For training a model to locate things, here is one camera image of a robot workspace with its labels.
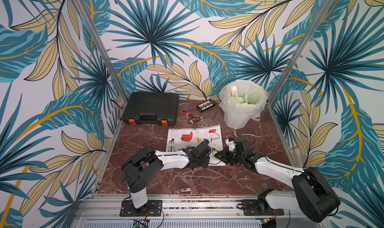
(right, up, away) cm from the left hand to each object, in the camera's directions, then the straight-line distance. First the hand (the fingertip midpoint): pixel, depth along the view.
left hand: (205, 162), depth 89 cm
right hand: (+5, +5, -4) cm, 8 cm away
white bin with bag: (+21, +36, -1) cm, 42 cm away
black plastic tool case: (-37, +33, +17) cm, 53 cm away
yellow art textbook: (-15, +13, +9) cm, 22 cm away
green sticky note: (+5, +7, -2) cm, 9 cm away
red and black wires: (-12, +31, +25) cm, 41 cm away
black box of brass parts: (+2, +35, +26) cm, 44 cm away
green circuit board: (-34, -25, -18) cm, 45 cm away
